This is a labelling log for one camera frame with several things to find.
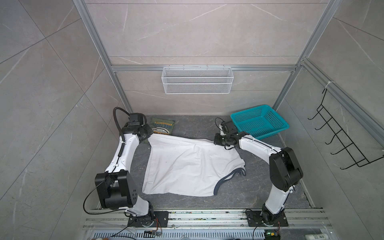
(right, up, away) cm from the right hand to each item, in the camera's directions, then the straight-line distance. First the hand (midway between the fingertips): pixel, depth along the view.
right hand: (214, 139), depth 94 cm
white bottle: (+47, -43, -27) cm, 69 cm away
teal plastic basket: (+39, +12, +21) cm, 45 cm away
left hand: (-41, +6, -9) cm, 42 cm away
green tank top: (-36, +8, +13) cm, 40 cm away
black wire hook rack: (+54, -3, -32) cm, 63 cm away
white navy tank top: (-21, -17, -4) cm, 27 cm away
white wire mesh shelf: (-11, +40, +5) cm, 42 cm away
